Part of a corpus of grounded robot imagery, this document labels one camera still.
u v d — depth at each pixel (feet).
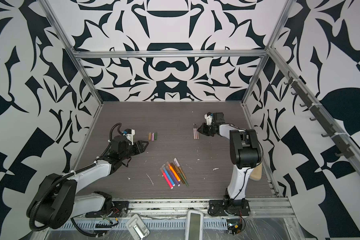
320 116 1.80
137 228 2.24
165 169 2.84
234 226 2.33
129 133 2.63
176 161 2.93
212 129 2.84
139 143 2.59
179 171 2.81
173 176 2.78
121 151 2.25
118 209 2.40
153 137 3.25
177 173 2.79
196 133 3.34
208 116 3.08
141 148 2.59
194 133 3.34
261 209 2.49
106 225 2.39
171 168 2.85
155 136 3.29
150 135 3.26
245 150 1.74
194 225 2.17
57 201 1.37
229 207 2.21
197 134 3.32
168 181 2.71
